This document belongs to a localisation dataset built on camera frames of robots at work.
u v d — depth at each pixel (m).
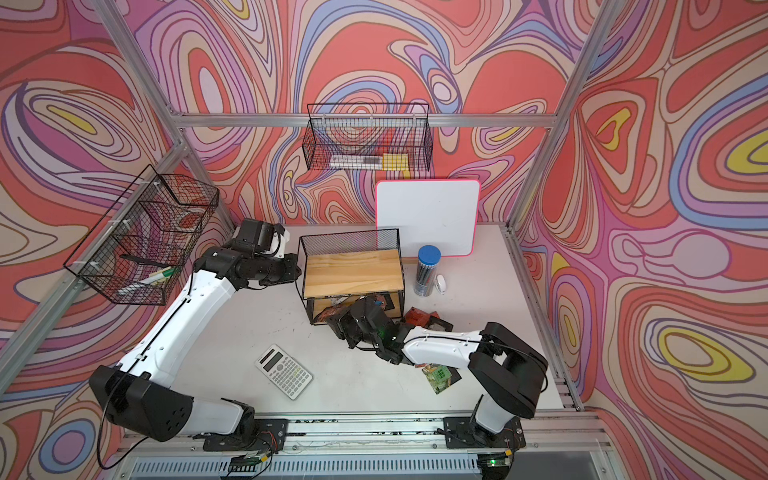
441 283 0.98
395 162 0.82
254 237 0.58
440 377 0.82
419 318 0.92
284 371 0.82
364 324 0.62
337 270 0.88
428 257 0.86
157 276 0.71
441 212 0.97
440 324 0.91
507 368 0.46
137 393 0.38
